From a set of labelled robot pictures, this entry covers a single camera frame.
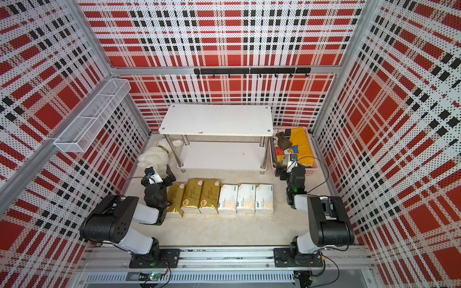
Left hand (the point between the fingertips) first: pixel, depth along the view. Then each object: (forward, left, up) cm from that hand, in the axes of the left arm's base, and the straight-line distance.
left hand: (163, 167), depth 89 cm
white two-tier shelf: (+32, -28, -12) cm, 45 cm away
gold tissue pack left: (-11, -8, -5) cm, 14 cm away
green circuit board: (-44, -2, -11) cm, 45 cm away
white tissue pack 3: (-15, -50, -7) cm, 53 cm away
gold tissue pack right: (-12, -24, -5) cm, 28 cm away
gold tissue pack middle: (-14, -16, -5) cm, 21 cm away
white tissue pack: (-13, -33, -8) cm, 36 cm away
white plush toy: (+11, +7, -4) cm, 13 cm away
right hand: (+4, -65, -2) cm, 65 cm away
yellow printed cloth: (+19, -75, -6) cm, 78 cm away
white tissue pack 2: (-13, -42, -7) cm, 44 cm away
